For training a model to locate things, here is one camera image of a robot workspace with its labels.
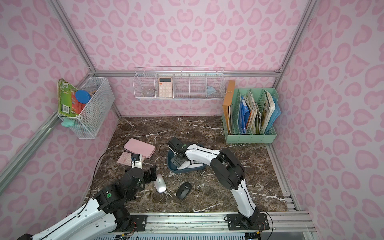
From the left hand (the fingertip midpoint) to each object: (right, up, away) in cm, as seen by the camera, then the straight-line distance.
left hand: (148, 164), depth 77 cm
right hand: (+15, +2, +18) cm, 24 cm away
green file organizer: (+60, +26, +15) cm, 67 cm away
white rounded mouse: (+19, -3, +12) cm, 23 cm away
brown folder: (+43, +34, +5) cm, 55 cm away
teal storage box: (+11, -6, +13) cm, 18 cm away
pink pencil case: (-10, +4, +24) cm, 26 cm away
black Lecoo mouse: (+18, -16, +5) cm, 24 cm away
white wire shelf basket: (+13, +48, +21) cm, 54 cm away
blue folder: (+55, +27, +18) cm, 63 cm away
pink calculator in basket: (+5, +44, +18) cm, 48 cm away
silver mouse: (+4, -13, +7) cm, 15 cm away
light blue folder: (+74, +20, +23) cm, 80 cm away
